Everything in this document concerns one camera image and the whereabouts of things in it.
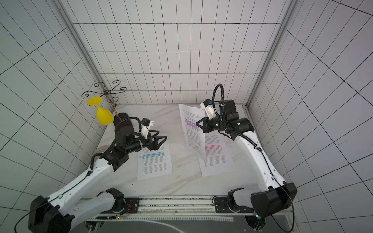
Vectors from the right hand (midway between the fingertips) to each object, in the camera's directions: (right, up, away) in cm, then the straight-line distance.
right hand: (198, 120), depth 72 cm
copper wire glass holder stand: (-53, +16, +12) cm, 57 cm away
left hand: (-20, -9, +3) cm, 22 cm away
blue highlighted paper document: (-27, -28, +16) cm, 42 cm away
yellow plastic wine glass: (-55, +2, +11) cm, 56 cm away
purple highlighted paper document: (-2, -8, 0) cm, 8 cm away
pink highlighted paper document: (+15, -25, +18) cm, 34 cm away
